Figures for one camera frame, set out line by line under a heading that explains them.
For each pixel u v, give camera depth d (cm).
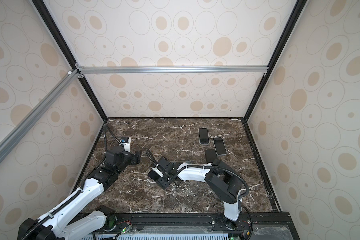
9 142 55
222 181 47
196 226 73
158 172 71
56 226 41
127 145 71
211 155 100
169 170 68
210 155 101
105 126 116
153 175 78
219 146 103
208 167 51
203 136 110
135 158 72
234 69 91
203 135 110
